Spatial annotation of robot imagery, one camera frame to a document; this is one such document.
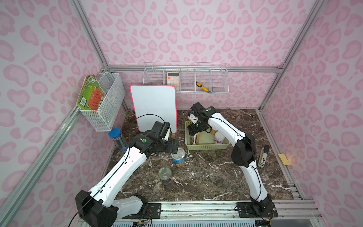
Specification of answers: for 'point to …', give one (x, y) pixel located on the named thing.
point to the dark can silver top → (164, 175)
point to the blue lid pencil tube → (116, 134)
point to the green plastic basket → (206, 141)
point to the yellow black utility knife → (203, 87)
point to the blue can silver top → (179, 158)
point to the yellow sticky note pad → (284, 159)
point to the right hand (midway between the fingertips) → (193, 130)
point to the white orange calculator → (173, 79)
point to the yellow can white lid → (197, 138)
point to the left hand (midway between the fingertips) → (170, 142)
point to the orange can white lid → (213, 131)
